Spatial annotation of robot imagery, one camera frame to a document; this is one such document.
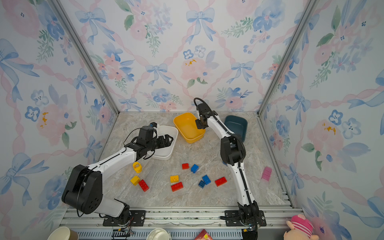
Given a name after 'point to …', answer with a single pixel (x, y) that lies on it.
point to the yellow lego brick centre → (174, 178)
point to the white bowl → (158, 234)
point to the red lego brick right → (220, 181)
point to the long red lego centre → (177, 186)
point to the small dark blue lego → (201, 184)
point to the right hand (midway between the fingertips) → (201, 122)
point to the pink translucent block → (266, 173)
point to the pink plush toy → (301, 228)
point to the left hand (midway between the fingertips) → (168, 138)
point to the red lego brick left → (144, 186)
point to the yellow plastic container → (186, 125)
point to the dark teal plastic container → (236, 125)
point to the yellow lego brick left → (135, 180)
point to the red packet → (203, 235)
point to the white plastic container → (165, 153)
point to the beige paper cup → (63, 233)
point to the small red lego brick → (185, 166)
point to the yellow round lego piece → (137, 169)
